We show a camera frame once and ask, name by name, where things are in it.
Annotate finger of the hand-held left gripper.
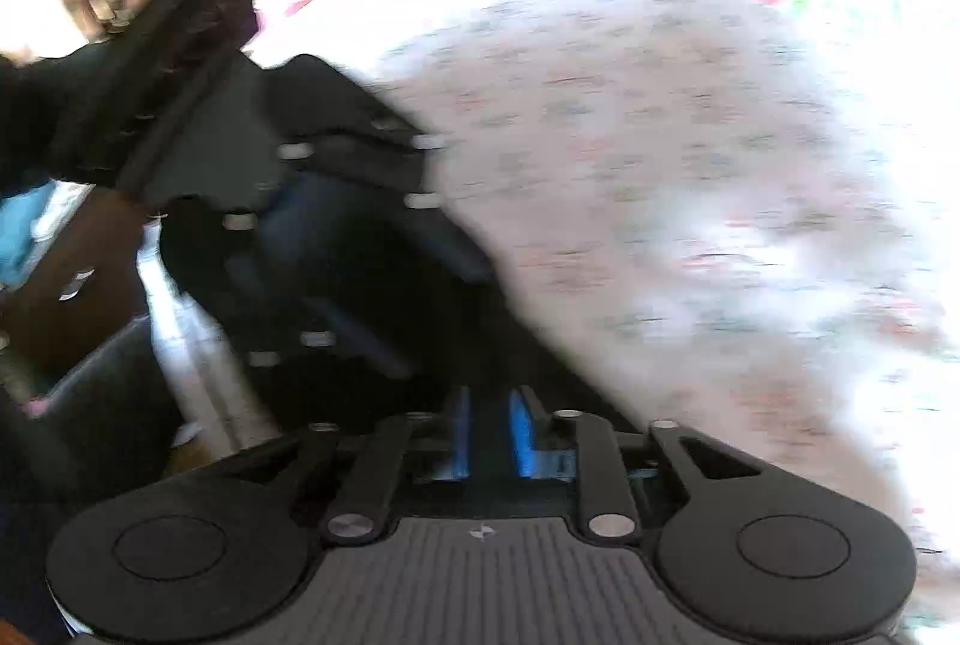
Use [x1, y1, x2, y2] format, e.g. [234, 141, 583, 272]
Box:
[259, 54, 500, 286]
[161, 187, 421, 383]

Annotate black pants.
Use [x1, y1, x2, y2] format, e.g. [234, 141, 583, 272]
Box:
[157, 195, 646, 518]

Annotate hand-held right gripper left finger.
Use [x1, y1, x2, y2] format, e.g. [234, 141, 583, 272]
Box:
[225, 386, 473, 545]

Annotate dark object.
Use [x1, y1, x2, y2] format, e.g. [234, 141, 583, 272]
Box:
[30, 319, 188, 488]

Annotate blue cloth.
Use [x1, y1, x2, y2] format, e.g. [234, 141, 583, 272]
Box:
[0, 184, 57, 290]

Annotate wooden bedside cabinet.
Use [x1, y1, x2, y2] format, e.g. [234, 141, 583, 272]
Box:
[0, 184, 155, 383]

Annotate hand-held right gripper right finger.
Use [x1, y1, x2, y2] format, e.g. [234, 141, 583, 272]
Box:
[510, 386, 758, 539]

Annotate white floral blanket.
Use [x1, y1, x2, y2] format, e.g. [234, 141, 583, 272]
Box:
[247, 0, 960, 638]

